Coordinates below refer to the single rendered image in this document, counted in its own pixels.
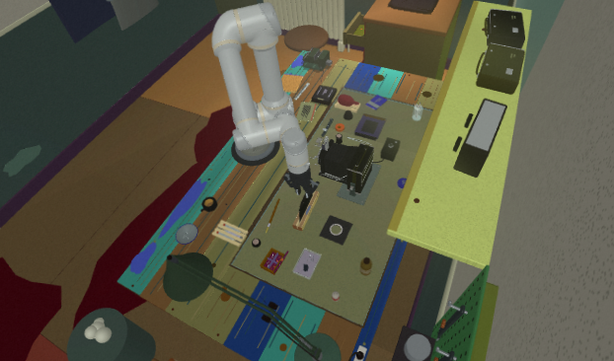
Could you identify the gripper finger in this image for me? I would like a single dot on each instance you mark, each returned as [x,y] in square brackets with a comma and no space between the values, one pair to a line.
[301,208]
[308,205]

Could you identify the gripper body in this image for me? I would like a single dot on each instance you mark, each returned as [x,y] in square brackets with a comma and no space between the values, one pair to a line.
[299,180]

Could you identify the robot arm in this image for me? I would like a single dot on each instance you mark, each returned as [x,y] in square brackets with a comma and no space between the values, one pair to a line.
[237,85]

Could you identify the wooden slide rack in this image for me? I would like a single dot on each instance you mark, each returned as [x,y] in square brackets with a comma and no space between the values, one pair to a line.
[311,213]

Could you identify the black square lens board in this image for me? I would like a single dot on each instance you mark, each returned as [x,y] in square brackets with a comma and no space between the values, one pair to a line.
[336,230]

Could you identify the olive bench mat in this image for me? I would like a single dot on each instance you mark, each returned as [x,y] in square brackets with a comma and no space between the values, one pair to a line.
[377,235]

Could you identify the green bench vise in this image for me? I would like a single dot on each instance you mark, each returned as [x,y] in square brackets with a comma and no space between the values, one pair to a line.
[317,59]

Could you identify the grey card with parts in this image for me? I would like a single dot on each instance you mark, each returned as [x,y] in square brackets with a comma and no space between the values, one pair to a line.
[307,262]

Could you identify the small metal tools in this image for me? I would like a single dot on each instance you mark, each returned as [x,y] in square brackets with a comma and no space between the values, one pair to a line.
[327,131]

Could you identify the small round pink tin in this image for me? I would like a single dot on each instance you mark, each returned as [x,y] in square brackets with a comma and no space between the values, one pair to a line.
[256,242]

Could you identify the orange parts box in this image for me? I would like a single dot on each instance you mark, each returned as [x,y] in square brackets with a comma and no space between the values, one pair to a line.
[273,261]

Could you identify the tan card with screwdrivers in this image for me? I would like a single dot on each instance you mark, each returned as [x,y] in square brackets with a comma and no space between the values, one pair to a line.
[230,233]

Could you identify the brown glass bottle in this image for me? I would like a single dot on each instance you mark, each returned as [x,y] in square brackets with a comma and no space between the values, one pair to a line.
[365,267]

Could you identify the black flat tray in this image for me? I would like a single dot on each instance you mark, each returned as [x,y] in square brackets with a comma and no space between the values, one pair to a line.
[324,95]

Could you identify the small white red cap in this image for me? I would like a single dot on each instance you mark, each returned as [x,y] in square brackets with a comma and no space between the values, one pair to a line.
[335,296]

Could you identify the small blue disc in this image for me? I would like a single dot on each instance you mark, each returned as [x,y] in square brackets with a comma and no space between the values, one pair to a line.
[401,183]

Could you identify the small black box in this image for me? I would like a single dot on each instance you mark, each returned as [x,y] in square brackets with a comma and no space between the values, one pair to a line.
[390,149]

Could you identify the blue booklet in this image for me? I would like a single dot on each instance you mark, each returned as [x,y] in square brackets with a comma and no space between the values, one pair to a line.
[376,102]

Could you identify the grey round magnifier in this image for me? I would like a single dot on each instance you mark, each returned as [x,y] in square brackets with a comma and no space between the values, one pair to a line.
[186,234]

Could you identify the green desk lamp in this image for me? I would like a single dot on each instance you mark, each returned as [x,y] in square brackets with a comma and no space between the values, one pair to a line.
[186,278]

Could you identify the clear glass jar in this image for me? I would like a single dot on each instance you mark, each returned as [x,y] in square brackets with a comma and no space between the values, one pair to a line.
[418,112]

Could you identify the yellow green shelf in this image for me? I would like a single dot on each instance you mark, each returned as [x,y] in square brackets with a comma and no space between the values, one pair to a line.
[447,200]

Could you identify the brown round stool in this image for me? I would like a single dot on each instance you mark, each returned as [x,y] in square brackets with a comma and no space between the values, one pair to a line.
[307,37]

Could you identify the yellow open box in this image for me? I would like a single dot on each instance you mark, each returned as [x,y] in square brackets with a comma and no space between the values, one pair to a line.
[353,32]

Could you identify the white radiator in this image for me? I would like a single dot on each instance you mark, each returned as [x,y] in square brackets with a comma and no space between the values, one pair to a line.
[307,12]

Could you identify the black box with grey disc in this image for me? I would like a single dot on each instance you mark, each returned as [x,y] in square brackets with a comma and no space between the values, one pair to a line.
[414,345]

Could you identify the brown wooden cabinet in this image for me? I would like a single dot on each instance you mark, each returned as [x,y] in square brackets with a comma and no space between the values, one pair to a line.
[407,40]

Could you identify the black box with grey top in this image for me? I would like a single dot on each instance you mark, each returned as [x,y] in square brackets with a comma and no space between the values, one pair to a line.
[480,137]

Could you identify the green pegboard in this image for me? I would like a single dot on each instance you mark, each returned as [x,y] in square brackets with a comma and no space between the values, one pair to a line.
[462,320]

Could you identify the green lamp with white bulbs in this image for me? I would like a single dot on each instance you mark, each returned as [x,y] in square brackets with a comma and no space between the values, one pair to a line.
[121,340]

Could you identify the dark olive case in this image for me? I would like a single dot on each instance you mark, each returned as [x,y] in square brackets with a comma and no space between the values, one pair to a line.
[500,68]

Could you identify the black square case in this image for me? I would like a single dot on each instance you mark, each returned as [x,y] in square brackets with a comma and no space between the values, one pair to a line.
[505,28]

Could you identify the black folding plate camera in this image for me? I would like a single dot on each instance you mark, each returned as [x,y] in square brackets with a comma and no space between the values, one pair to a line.
[344,160]

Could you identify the grey camera stand plate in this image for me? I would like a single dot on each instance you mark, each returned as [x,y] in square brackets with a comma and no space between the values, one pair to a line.
[367,188]

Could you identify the dark round base plate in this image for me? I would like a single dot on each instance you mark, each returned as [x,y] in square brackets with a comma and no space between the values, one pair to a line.
[237,155]

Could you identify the purple black square frame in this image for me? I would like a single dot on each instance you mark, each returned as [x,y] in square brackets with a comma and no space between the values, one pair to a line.
[370,126]

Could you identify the blue bench rail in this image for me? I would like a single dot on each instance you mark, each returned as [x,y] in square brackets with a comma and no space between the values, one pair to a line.
[382,290]

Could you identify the grey wall poster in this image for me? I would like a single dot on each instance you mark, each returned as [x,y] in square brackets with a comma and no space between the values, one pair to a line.
[134,12]

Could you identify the dark blue wall poster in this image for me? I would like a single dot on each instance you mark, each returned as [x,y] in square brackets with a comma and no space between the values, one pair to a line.
[79,17]

